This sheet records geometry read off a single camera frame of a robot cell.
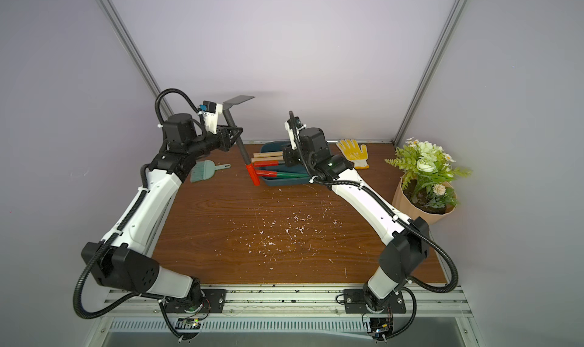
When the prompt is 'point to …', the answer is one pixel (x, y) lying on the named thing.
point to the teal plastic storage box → (299, 168)
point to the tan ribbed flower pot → (430, 202)
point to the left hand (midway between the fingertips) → (243, 128)
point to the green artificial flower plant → (427, 173)
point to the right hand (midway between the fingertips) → (283, 144)
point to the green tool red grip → (280, 174)
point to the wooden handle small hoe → (268, 154)
